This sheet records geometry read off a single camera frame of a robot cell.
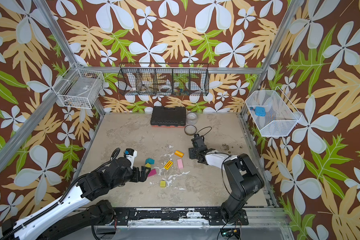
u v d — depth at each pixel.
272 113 0.83
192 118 1.16
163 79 0.98
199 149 0.74
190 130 1.10
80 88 0.86
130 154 0.64
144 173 0.65
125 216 0.74
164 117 1.15
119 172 0.53
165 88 0.99
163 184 0.82
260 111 0.86
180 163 0.93
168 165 0.91
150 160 0.93
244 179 0.47
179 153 0.96
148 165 0.90
